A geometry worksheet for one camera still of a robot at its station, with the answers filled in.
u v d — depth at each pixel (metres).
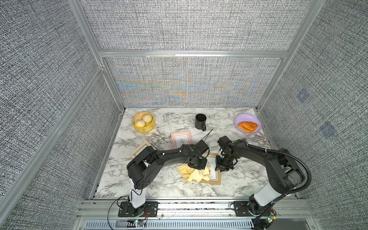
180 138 1.00
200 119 1.03
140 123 1.03
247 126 1.03
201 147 0.70
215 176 0.84
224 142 0.76
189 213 0.73
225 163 0.76
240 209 0.73
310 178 0.43
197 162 0.76
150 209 0.74
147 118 1.06
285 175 0.46
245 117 1.14
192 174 0.80
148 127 1.03
